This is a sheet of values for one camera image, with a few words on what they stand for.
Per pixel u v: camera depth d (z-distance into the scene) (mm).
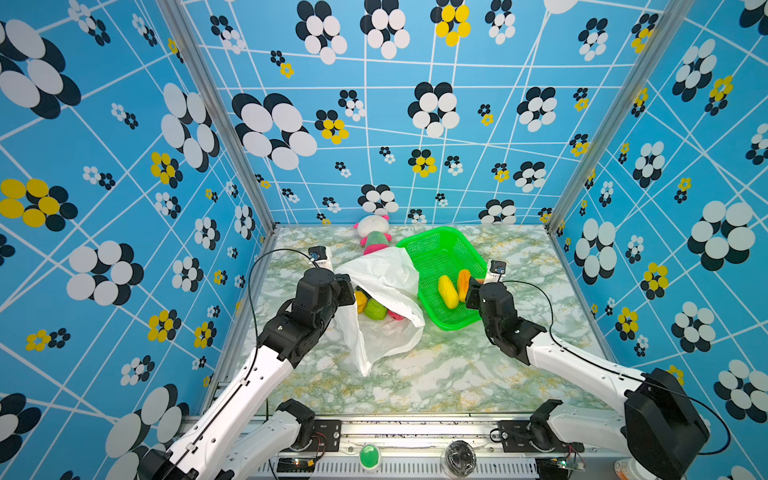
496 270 705
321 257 612
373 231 1096
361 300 868
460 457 611
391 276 789
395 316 679
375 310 902
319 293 517
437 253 1118
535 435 661
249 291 1056
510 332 619
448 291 963
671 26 695
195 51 745
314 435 731
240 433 428
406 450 725
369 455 632
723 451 419
